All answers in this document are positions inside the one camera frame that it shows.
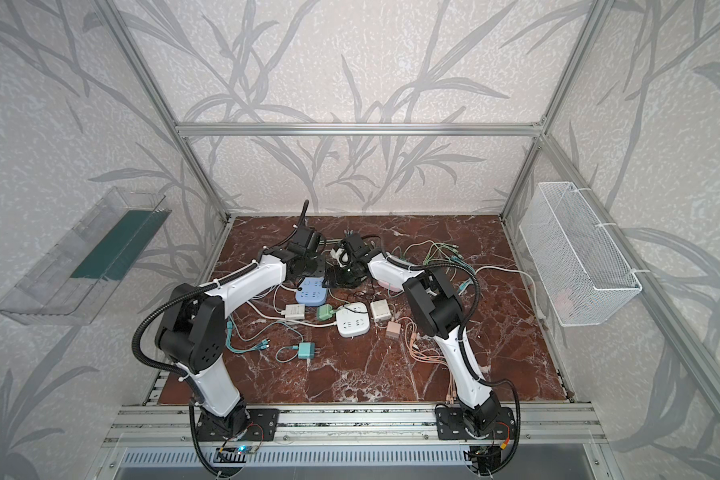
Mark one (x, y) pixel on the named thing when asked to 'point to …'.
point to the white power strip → (351, 323)
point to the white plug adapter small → (295, 311)
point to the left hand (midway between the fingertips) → (322, 256)
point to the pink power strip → (386, 285)
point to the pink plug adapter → (393, 329)
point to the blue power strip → (312, 292)
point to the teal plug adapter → (306, 350)
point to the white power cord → (281, 312)
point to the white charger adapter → (381, 310)
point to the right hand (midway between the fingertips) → (329, 276)
